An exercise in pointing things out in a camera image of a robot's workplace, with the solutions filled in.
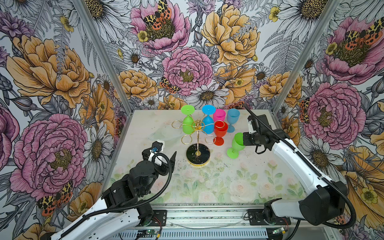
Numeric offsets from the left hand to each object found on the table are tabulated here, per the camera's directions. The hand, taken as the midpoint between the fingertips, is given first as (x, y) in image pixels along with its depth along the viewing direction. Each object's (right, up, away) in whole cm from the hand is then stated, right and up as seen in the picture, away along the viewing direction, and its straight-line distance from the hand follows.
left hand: (165, 154), depth 67 cm
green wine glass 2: (+9, +13, +18) cm, 24 cm away
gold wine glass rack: (+15, -6, +30) cm, 34 cm away
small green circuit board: (-7, -37, +3) cm, 37 cm away
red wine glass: (+28, +11, +22) cm, 38 cm away
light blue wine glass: (+38, +19, +33) cm, 54 cm away
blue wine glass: (+20, +14, +18) cm, 31 cm away
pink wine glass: (+29, +20, +32) cm, 47 cm away
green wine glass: (+35, +3, +11) cm, 37 cm away
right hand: (+41, +3, +14) cm, 44 cm away
